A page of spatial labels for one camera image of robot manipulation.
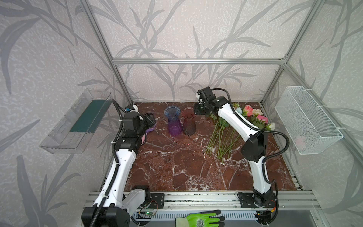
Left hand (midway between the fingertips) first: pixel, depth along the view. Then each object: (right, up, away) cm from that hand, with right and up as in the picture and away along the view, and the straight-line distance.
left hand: (151, 115), depth 76 cm
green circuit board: (0, -50, -5) cm, 50 cm away
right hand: (+23, +3, +13) cm, 26 cm away
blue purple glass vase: (+10, -6, +19) cm, 22 cm away
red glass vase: (+20, -7, +26) cm, 34 cm away
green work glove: (+27, -50, -8) cm, 58 cm away
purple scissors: (-8, -11, +26) cm, 30 cm away
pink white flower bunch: (+46, -16, +23) cm, 54 cm away
